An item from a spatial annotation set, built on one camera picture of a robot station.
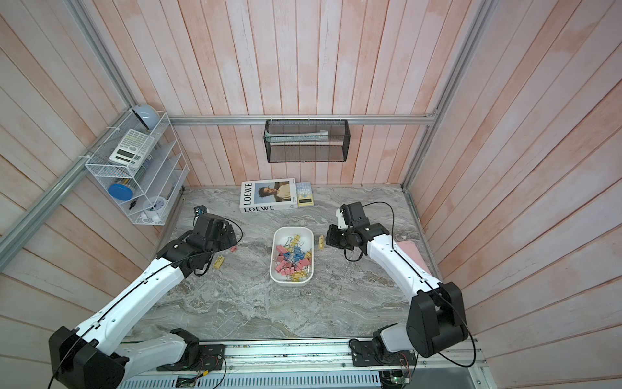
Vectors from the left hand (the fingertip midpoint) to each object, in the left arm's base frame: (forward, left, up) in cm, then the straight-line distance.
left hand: (219, 238), depth 80 cm
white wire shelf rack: (+20, +23, +10) cm, 32 cm away
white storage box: (+3, -24, -17) cm, 29 cm away
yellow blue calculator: (+37, -29, -17) cm, 50 cm away
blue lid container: (+9, +31, +13) cm, 34 cm away
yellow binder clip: (+3, -35, -8) cm, 36 cm away
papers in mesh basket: (+35, -35, +17) cm, 52 cm away
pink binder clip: (-6, -7, +4) cm, 10 cm away
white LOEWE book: (+34, -11, -15) cm, 39 cm away
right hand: (+4, -36, -4) cm, 37 cm away
